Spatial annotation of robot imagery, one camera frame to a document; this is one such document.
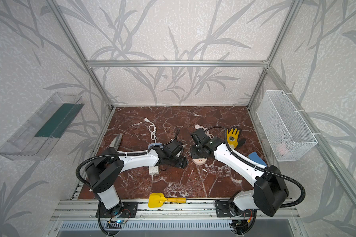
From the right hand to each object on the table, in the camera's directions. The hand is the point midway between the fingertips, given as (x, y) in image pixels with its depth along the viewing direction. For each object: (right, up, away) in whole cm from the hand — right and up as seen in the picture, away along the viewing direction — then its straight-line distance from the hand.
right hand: (193, 152), depth 83 cm
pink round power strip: (+4, -7, +5) cm, 9 cm away
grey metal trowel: (-52, +3, +15) cm, 54 cm away
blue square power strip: (-26, +2, +14) cm, 30 cm away
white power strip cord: (-29, +12, +23) cm, 39 cm away
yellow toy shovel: (-19, -23, -7) cm, 31 cm away
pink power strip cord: (+4, +13, +22) cm, 26 cm away
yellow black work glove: (+28, +7, +16) cm, 33 cm away
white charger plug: (-23, -11, +1) cm, 26 cm away
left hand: (-5, -8, +5) cm, 11 cm away
